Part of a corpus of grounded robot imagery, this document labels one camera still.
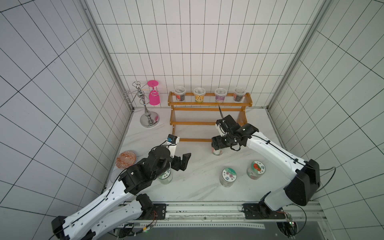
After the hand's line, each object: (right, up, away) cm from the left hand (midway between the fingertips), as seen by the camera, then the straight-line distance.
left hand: (179, 154), depth 70 cm
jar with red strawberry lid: (+41, -11, +9) cm, 43 cm away
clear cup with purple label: (+21, +31, +10) cm, 39 cm away
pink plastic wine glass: (-20, +33, +31) cm, 50 cm away
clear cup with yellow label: (+10, +32, +11) cm, 35 cm away
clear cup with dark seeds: (-1, +32, +11) cm, 34 cm away
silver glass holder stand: (-27, +17, +40) cm, 52 cm away
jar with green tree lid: (-7, -14, +7) cm, 17 cm away
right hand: (+18, +3, +11) cm, 21 cm away
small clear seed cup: (+32, +31, +10) cm, 45 cm away
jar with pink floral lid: (+25, -13, +7) cm, 29 cm away
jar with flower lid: (+20, -2, +13) cm, 24 cm away
